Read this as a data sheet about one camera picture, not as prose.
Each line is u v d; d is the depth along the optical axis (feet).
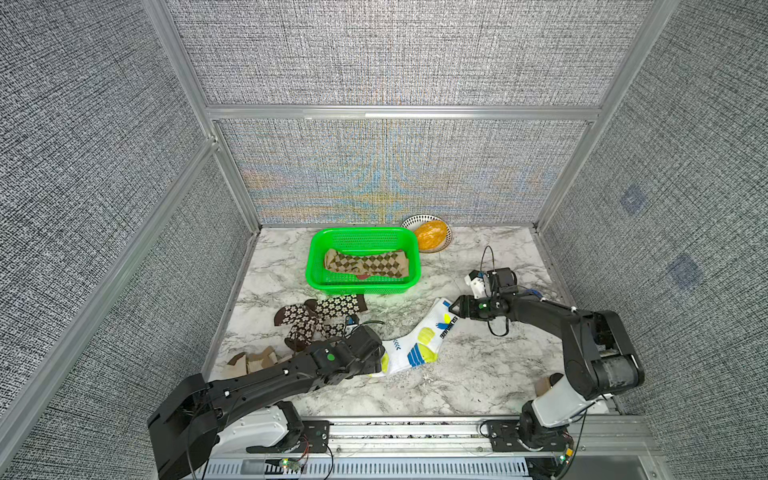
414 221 3.87
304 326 3.03
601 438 2.46
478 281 2.88
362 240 3.60
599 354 1.54
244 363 2.73
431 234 3.57
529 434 2.17
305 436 2.40
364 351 2.03
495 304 2.35
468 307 2.72
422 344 2.82
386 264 3.40
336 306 3.19
